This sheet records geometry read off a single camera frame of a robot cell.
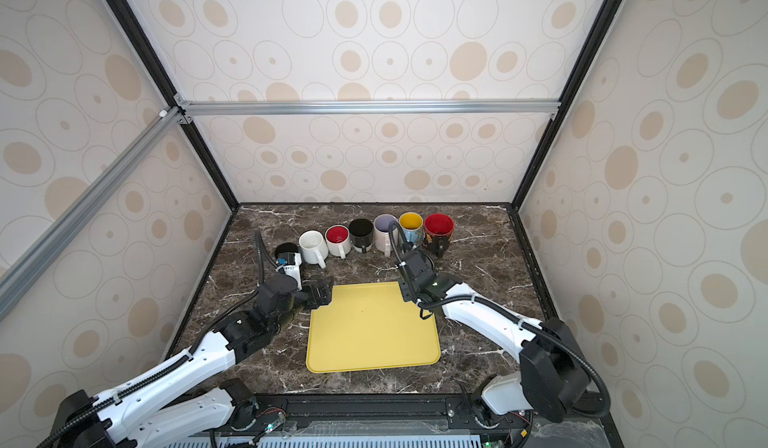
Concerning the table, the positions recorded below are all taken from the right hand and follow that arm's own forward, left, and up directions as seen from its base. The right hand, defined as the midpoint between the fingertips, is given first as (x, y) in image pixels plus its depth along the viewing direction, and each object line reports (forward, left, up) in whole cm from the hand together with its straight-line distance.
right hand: (415, 277), depth 86 cm
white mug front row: (+20, +26, -8) cm, 34 cm away
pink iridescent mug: (+18, +10, -2) cm, 21 cm away
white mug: (+14, +33, -3) cm, 35 cm away
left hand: (-4, +23, +8) cm, 25 cm away
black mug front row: (+12, +40, -1) cm, 42 cm away
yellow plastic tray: (-9, +15, -13) cm, 22 cm away
